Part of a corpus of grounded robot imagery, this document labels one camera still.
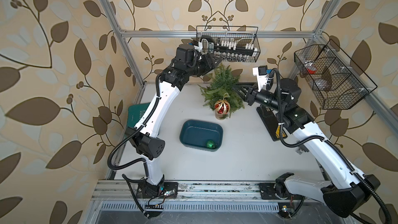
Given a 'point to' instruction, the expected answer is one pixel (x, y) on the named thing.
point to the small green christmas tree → (222, 86)
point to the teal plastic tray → (195, 134)
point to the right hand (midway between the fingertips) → (234, 86)
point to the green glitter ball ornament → (210, 144)
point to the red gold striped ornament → (221, 107)
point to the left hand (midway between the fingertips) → (215, 58)
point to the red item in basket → (310, 71)
